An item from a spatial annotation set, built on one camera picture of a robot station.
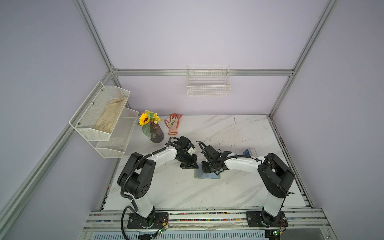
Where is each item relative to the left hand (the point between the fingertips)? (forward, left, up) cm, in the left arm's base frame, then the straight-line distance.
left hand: (197, 168), depth 87 cm
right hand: (0, -2, -4) cm, 4 cm away
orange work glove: (+36, +18, -1) cm, 41 cm away
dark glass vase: (+22, +27, +3) cm, 35 cm away
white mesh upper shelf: (+17, +54, +26) cm, 62 cm away
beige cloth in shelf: (+18, +48, +25) cm, 57 cm away
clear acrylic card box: (+11, -34, +1) cm, 36 cm away
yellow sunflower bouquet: (+22, +30, +21) cm, 42 cm away
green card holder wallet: (-2, -1, -4) cm, 4 cm away
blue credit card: (+11, -32, +1) cm, 33 cm away
